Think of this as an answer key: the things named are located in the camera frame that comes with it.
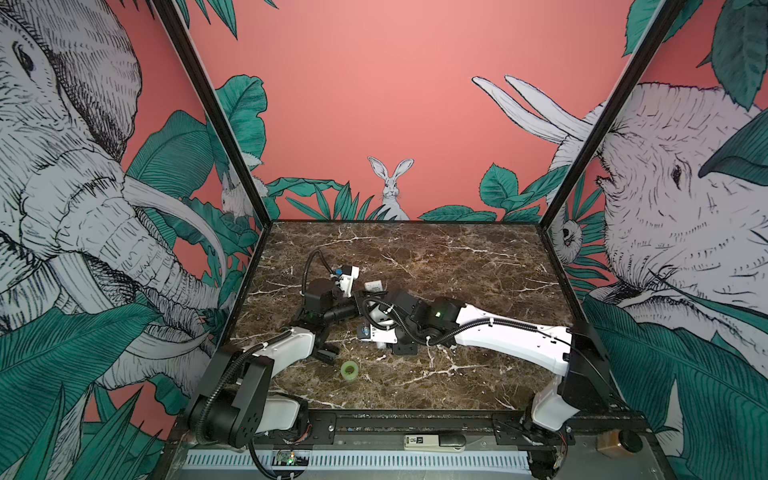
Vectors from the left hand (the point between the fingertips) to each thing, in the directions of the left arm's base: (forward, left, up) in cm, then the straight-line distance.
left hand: (385, 296), depth 80 cm
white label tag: (-33, -8, -12) cm, 36 cm away
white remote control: (-14, +4, +9) cm, 17 cm away
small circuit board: (-34, +23, -16) cm, 44 cm away
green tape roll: (-13, +11, -16) cm, 24 cm away
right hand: (-10, +1, -2) cm, 10 cm away
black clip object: (-10, +18, -16) cm, 26 cm away
